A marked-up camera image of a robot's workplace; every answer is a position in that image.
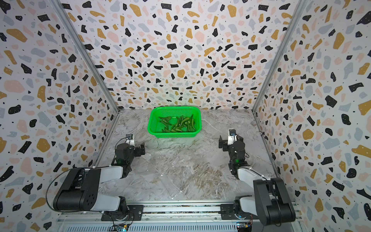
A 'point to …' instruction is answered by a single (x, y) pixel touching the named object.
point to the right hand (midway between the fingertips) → (230, 135)
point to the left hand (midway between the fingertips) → (137, 142)
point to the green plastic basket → (155, 127)
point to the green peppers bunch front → (174, 127)
